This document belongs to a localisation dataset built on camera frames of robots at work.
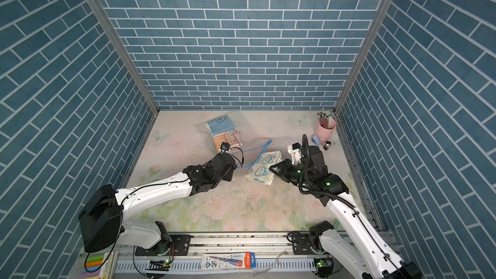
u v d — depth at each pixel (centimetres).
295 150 69
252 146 93
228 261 69
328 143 103
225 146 72
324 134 99
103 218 41
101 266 68
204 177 60
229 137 103
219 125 111
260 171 74
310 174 56
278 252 74
